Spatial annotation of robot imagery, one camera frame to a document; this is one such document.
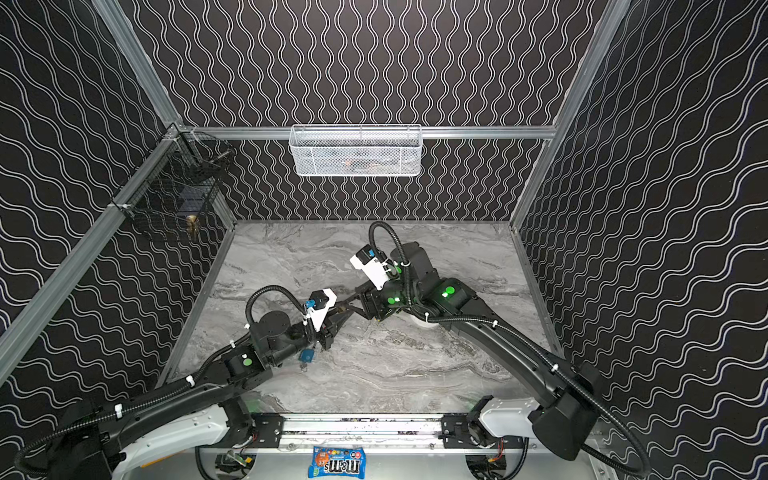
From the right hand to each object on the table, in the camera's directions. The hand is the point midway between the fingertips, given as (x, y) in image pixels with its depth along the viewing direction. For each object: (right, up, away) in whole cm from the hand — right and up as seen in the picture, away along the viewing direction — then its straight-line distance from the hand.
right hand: (352, 296), depth 69 cm
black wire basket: (-58, +31, +26) cm, 71 cm away
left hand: (0, -3, 0) cm, 3 cm away
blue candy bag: (-5, -38, 0) cm, 38 cm away
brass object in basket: (-46, +18, +14) cm, 52 cm away
